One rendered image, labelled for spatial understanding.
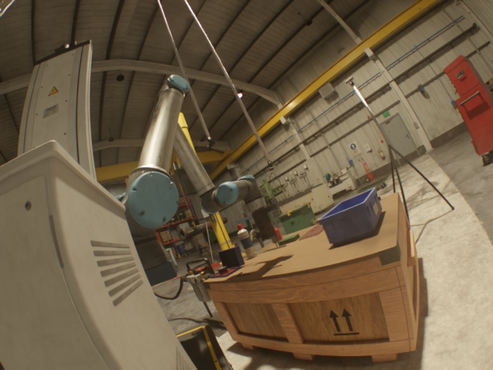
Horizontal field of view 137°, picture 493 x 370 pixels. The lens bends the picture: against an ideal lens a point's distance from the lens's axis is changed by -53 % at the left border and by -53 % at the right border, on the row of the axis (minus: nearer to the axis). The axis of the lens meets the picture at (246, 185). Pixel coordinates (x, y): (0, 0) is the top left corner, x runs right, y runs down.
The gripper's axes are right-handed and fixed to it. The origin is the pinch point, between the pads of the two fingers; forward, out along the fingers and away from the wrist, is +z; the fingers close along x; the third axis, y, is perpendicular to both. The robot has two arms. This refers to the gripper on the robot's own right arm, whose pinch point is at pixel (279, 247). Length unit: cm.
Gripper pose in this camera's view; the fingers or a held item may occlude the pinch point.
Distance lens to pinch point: 98.2
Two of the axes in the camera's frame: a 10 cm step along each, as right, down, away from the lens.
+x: -6.2, 1.3, -7.7
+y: -6.8, 4.0, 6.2
